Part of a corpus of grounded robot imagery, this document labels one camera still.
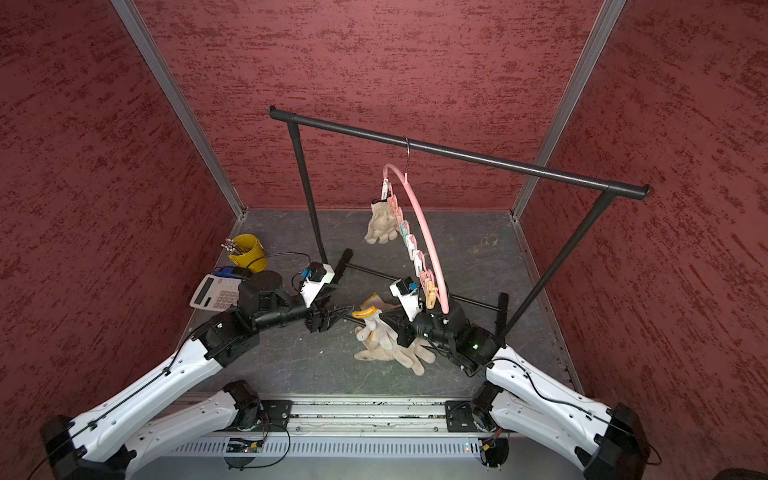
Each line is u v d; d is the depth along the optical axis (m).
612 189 0.41
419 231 0.47
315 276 0.56
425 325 0.62
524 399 0.49
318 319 0.60
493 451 0.68
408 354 0.81
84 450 0.38
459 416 0.74
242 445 0.72
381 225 0.84
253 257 0.95
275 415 0.74
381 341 0.83
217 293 0.95
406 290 0.62
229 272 0.97
